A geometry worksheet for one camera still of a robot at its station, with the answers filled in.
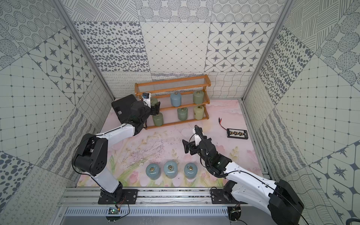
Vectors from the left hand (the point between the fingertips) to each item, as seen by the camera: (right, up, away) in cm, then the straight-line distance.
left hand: (159, 101), depth 88 cm
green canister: (-3, 0, -1) cm, 3 cm away
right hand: (+20, -23, -8) cm, 31 cm away
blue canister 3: (+20, -39, -12) cm, 46 cm away
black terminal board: (+54, -22, +10) cm, 60 cm away
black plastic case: (-32, -3, +19) cm, 38 cm away
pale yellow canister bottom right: (+27, -6, +13) cm, 31 cm away
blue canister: (0, -39, -13) cm, 41 cm away
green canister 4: (+15, -8, +15) cm, 22 cm away
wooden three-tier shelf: (+3, +7, -3) cm, 8 cm away
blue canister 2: (+9, -38, -14) cm, 41 cm away
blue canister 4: (+11, +2, +3) cm, 11 cm away
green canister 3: (-2, -12, +9) cm, 15 cm away
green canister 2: (+26, +3, +5) cm, 27 cm away
